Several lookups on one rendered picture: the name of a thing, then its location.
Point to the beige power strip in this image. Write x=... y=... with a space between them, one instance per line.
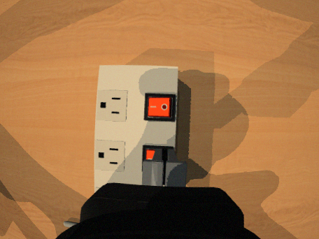
x=135 y=114

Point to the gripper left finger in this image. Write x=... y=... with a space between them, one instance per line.
x=153 y=169

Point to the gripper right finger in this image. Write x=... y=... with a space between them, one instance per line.
x=175 y=171

